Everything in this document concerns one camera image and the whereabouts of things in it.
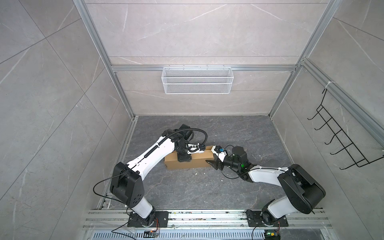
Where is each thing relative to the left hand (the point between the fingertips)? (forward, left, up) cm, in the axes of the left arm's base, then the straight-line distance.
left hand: (187, 151), depth 83 cm
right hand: (0, -13, -4) cm, 13 cm away
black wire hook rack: (-17, -71, +19) cm, 75 cm away
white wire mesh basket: (+47, -7, +16) cm, 50 cm away
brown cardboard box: (-7, +8, +1) cm, 11 cm away
